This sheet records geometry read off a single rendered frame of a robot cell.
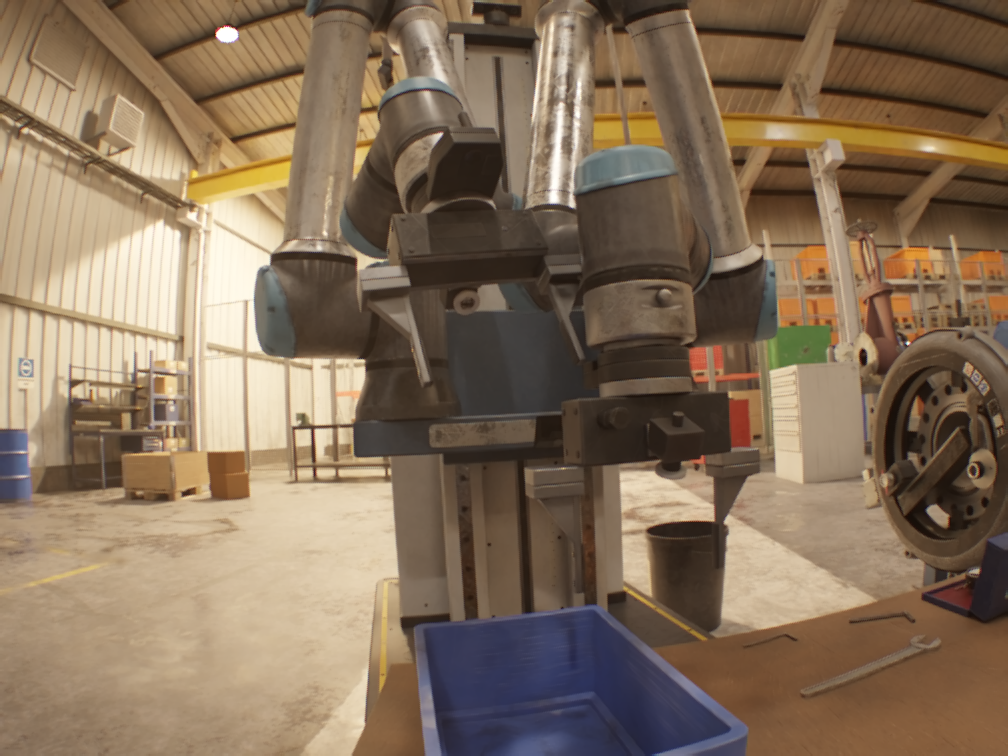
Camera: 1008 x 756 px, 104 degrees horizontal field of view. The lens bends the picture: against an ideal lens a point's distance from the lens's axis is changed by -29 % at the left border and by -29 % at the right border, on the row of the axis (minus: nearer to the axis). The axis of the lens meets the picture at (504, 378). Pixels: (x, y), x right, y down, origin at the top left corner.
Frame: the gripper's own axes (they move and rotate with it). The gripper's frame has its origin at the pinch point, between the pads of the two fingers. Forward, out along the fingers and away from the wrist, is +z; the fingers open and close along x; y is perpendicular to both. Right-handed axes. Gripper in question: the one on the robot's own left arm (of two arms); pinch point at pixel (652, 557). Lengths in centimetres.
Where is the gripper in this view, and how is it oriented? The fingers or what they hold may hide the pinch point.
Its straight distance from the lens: 46.5
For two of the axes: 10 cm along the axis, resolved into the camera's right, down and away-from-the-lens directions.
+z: 0.5, 10.0, -0.8
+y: 1.8, -0.9, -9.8
